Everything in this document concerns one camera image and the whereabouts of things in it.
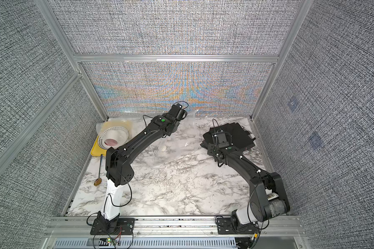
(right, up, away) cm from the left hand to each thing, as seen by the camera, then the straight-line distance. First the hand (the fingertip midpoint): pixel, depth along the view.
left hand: (170, 118), depth 88 cm
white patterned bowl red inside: (-37, -11, +9) cm, 40 cm away
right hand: (+26, -15, +2) cm, 30 cm away
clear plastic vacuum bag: (+11, -14, +17) cm, 24 cm away
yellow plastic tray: (-49, -19, +12) cm, 54 cm away
